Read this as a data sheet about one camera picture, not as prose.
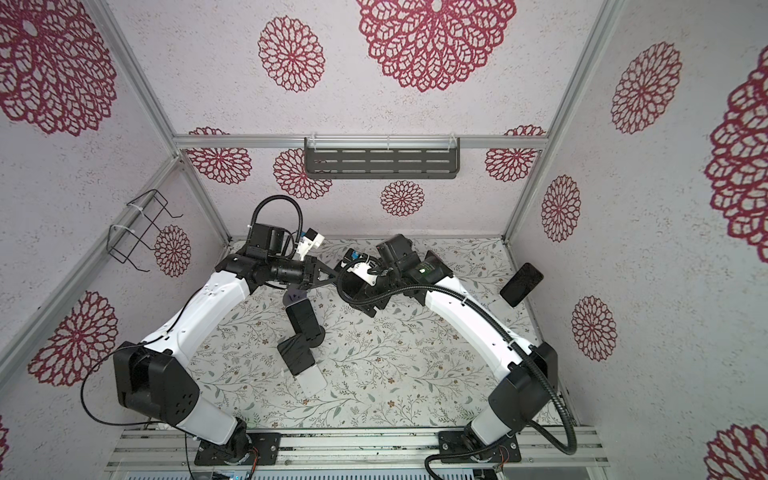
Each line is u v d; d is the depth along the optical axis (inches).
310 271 26.5
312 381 33.5
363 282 26.6
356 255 25.1
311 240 28.4
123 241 28.8
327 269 28.2
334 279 28.7
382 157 38.5
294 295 38.3
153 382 16.6
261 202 25.5
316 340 36.1
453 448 30.0
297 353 35.6
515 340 17.0
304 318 34.5
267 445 29.0
